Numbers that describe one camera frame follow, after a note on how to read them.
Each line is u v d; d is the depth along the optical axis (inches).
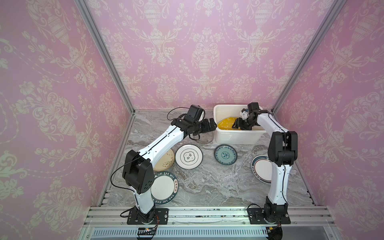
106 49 33.9
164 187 33.5
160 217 29.3
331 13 27.9
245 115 37.5
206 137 41.2
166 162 36.3
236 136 37.2
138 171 17.9
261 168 34.4
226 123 42.6
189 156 37.3
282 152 23.1
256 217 28.8
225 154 38.1
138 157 18.1
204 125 28.8
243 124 36.1
